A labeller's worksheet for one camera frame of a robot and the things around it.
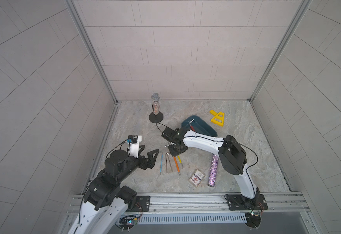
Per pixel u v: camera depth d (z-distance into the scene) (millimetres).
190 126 1002
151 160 566
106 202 438
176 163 846
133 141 542
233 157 502
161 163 850
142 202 712
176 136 642
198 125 1009
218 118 1055
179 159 862
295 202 723
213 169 785
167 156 868
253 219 680
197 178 776
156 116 1045
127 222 650
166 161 854
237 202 663
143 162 552
